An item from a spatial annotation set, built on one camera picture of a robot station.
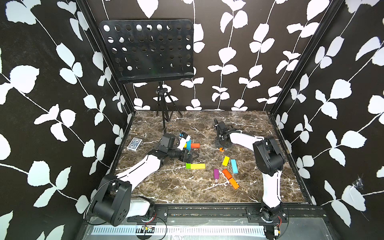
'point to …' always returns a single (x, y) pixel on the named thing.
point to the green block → (188, 166)
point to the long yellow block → (197, 166)
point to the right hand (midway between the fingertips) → (218, 141)
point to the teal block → (189, 145)
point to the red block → (227, 173)
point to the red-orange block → (195, 145)
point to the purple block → (216, 174)
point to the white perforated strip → (179, 230)
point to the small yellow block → (226, 161)
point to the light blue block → (234, 166)
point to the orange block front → (234, 183)
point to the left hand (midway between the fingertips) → (193, 151)
